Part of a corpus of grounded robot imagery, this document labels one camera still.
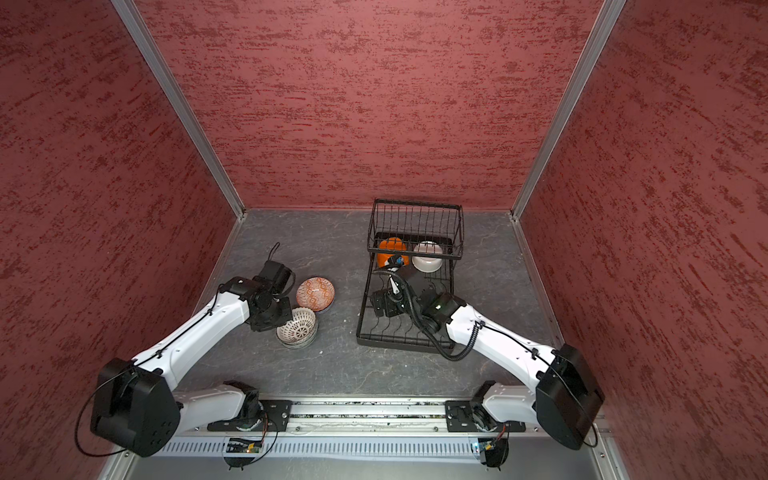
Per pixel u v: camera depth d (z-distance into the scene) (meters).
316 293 0.95
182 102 0.88
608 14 0.71
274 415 0.75
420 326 0.57
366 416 0.76
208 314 0.51
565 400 0.43
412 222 0.90
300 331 0.85
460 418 0.74
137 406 0.40
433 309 0.58
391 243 1.03
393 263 0.71
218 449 0.71
